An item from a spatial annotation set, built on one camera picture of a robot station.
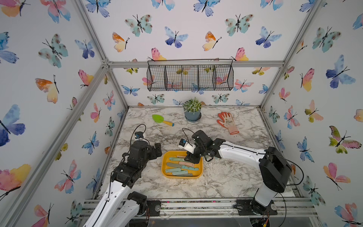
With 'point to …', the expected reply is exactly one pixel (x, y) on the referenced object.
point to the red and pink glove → (228, 122)
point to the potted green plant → (192, 109)
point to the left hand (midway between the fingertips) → (153, 144)
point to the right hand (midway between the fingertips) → (187, 154)
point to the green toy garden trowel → (159, 119)
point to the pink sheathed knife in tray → (186, 163)
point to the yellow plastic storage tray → (174, 166)
